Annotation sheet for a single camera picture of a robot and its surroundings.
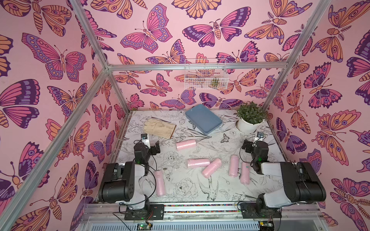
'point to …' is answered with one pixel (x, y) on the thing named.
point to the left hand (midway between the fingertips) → (152, 140)
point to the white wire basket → (205, 73)
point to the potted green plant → (250, 116)
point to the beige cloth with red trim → (157, 127)
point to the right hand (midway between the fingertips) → (250, 140)
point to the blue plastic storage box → (199, 117)
